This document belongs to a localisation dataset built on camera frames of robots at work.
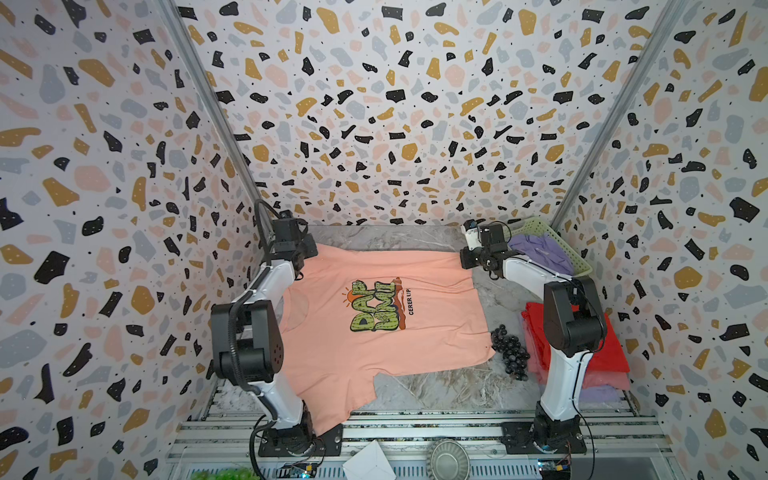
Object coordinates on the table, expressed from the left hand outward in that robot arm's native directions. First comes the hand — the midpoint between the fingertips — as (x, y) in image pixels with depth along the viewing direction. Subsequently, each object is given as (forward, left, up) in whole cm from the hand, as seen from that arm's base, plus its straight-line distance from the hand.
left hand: (302, 236), depth 92 cm
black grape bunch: (-33, -62, -14) cm, 71 cm away
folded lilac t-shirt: (-43, -83, -17) cm, 95 cm away
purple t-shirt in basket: (+9, -84, -18) cm, 87 cm away
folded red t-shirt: (-33, -89, -16) cm, 97 cm away
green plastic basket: (+18, -84, -15) cm, 88 cm away
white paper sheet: (-57, -22, -15) cm, 63 cm away
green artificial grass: (-58, +9, -14) cm, 61 cm away
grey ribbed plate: (-56, -41, -18) cm, 72 cm away
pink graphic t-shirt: (-16, -17, -19) cm, 30 cm away
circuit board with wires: (-58, -5, -19) cm, 61 cm away
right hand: (+2, -50, -7) cm, 51 cm away
